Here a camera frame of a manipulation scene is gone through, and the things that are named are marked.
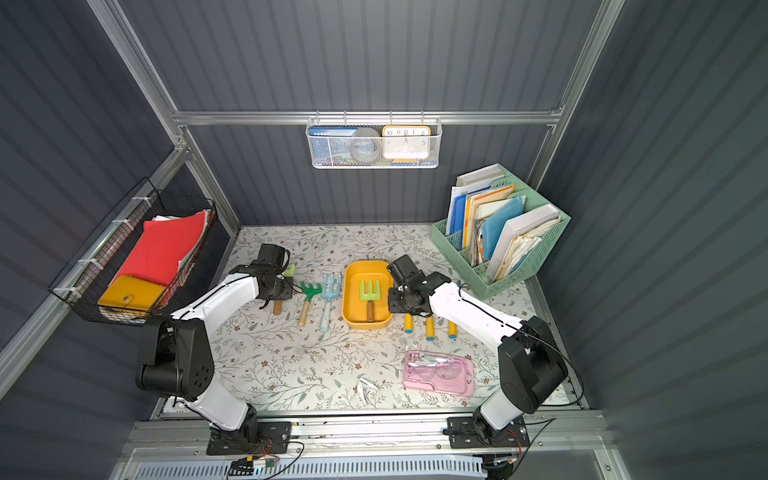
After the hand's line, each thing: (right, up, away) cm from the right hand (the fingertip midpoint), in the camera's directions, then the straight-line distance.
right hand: (402, 300), depth 86 cm
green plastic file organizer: (+17, +16, +19) cm, 30 cm away
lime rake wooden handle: (-10, -1, +15) cm, 18 cm away
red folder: (-61, +13, -14) cm, 64 cm away
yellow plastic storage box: (-15, -5, +11) cm, 19 cm away
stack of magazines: (+26, +26, +6) cm, 37 cm away
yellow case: (-61, +5, -21) cm, 64 cm away
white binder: (+31, +20, -1) cm, 37 cm away
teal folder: (+29, +22, +5) cm, 37 cm away
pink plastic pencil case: (+10, -20, -3) cm, 23 cm away
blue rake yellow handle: (+9, -9, +5) cm, 14 cm away
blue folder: (+20, +27, +15) cm, 37 cm away
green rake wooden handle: (-31, 0, +15) cm, 35 cm away
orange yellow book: (+24, +30, +8) cm, 39 cm away
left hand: (-39, +3, +6) cm, 39 cm away
